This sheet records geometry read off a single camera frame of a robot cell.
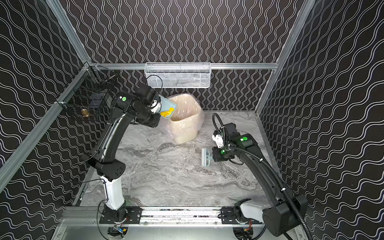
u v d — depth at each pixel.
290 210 0.38
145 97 0.57
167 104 0.79
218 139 0.70
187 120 0.81
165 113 0.78
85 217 0.75
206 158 0.83
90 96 0.91
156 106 0.62
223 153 0.63
